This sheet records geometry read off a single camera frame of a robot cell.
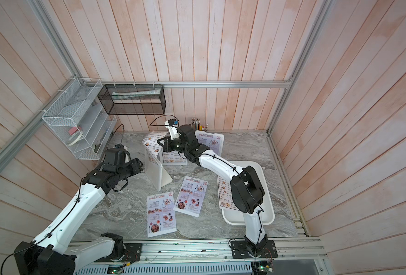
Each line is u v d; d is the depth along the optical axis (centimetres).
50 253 38
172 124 73
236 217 76
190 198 90
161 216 84
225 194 85
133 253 73
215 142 93
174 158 100
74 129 82
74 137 82
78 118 72
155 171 82
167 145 73
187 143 66
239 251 73
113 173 57
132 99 104
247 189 53
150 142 82
